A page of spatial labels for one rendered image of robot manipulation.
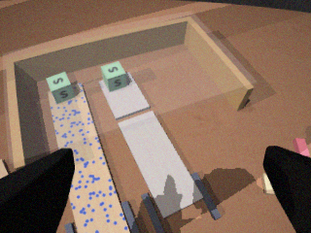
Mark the light grey flat strip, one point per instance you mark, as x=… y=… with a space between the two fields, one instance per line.
x=172 y=187

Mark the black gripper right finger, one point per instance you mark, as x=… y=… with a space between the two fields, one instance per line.
x=289 y=174

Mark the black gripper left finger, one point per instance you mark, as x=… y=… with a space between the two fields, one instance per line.
x=32 y=199

